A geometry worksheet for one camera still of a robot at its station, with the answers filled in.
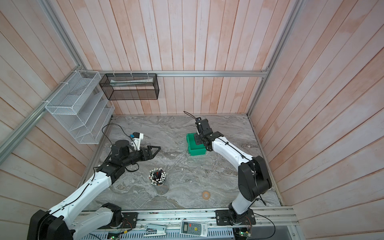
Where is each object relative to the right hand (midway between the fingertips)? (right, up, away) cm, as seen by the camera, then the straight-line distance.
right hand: (201, 134), depth 91 cm
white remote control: (-5, -44, -21) cm, 49 cm away
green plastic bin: (-4, -10, +2) cm, 11 cm away
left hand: (-25, -9, -13) cm, 29 cm away
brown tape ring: (+1, -34, -9) cm, 35 cm away
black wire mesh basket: (-49, +33, +12) cm, 60 cm away
